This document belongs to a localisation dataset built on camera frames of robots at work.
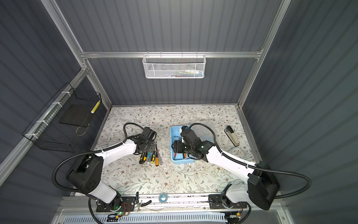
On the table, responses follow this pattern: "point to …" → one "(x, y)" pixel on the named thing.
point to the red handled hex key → (175, 154)
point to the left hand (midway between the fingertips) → (149, 145)
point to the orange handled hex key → (185, 155)
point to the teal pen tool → (149, 153)
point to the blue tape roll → (163, 198)
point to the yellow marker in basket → (92, 111)
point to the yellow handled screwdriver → (156, 158)
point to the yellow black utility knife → (143, 157)
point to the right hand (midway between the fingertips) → (176, 147)
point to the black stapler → (230, 132)
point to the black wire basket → (60, 126)
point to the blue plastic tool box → (178, 158)
